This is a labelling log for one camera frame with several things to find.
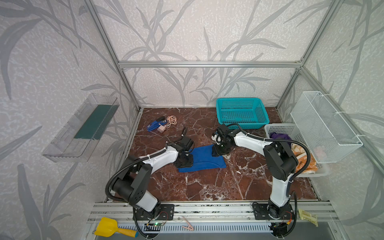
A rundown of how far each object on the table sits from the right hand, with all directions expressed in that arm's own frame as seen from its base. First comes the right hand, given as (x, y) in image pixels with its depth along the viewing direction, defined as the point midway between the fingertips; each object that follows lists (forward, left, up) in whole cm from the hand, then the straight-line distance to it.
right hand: (214, 149), depth 93 cm
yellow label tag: (-35, -42, -2) cm, 55 cm away
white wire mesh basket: (-10, -45, +31) cm, 56 cm away
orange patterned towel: (-8, -46, +10) cm, 48 cm away
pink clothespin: (-40, +14, -1) cm, 42 cm away
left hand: (-7, +14, 0) cm, 16 cm away
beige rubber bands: (+26, +31, -2) cm, 41 cm away
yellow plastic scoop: (-40, +53, -2) cm, 66 cm away
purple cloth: (+7, -38, +5) cm, 39 cm away
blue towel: (-6, +7, -2) cm, 10 cm away
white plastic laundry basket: (+13, -52, 0) cm, 54 cm away
